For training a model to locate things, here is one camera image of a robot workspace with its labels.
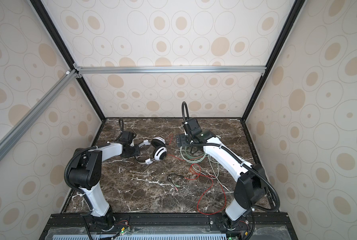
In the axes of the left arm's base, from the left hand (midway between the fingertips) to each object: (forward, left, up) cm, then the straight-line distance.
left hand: (141, 148), depth 100 cm
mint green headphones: (-9, -33, -1) cm, 34 cm away
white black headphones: (-6, -14, +7) cm, 17 cm away
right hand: (-3, -29, +17) cm, 34 cm away
